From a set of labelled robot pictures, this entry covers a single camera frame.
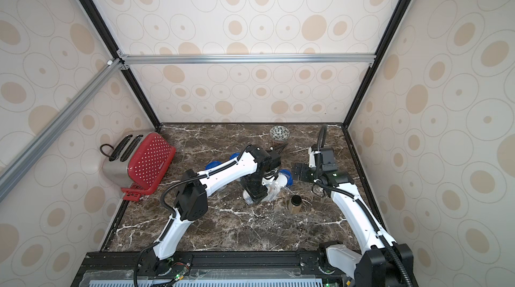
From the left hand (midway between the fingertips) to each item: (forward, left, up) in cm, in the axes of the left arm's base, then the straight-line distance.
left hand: (258, 198), depth 81 cm
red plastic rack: (+5, +56, -7) cm, 57 cm away
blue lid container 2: (+28, +14, -10) cm, 32 cm away
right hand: (+10, -22, +6) cm, 24 cm away
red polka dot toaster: (+14, +51, +8) cm, 53 cm away
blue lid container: (+5, -6, -3) cm, 9 cm away
